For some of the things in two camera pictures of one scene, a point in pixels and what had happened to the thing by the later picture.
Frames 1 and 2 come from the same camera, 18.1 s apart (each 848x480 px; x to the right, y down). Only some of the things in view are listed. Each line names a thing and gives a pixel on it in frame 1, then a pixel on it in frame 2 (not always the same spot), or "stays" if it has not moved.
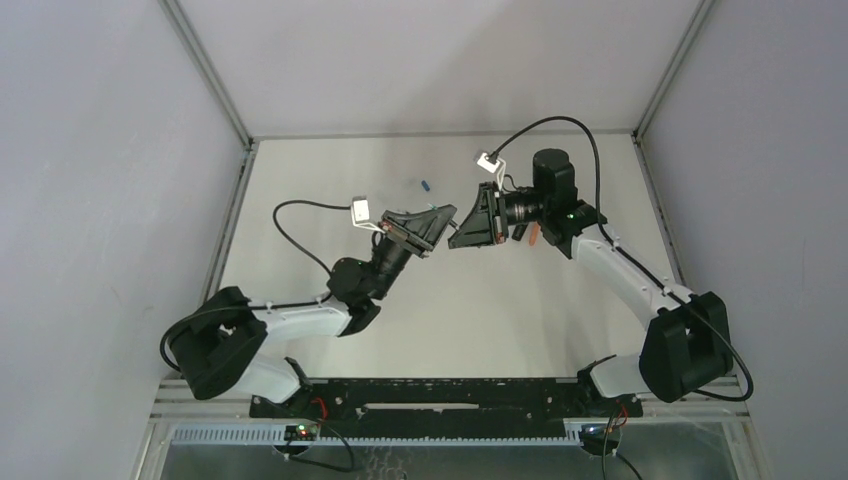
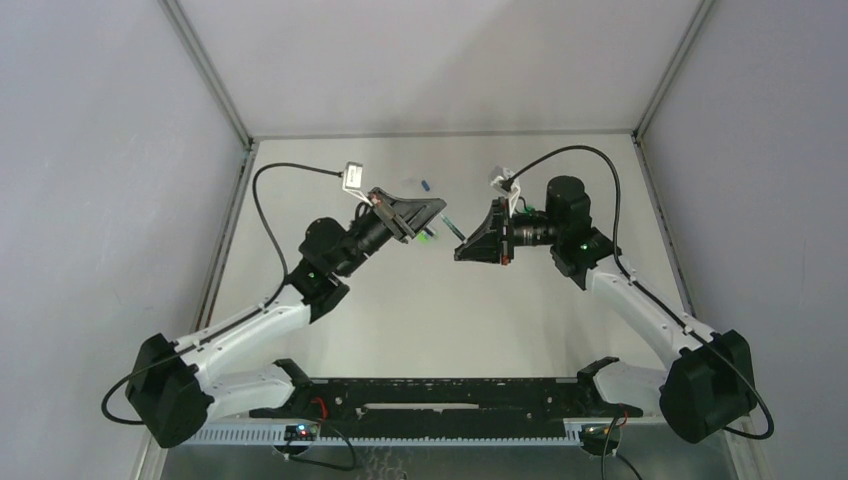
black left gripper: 404,237 → 390,216
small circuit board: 301,432 stays
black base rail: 447,407 stays
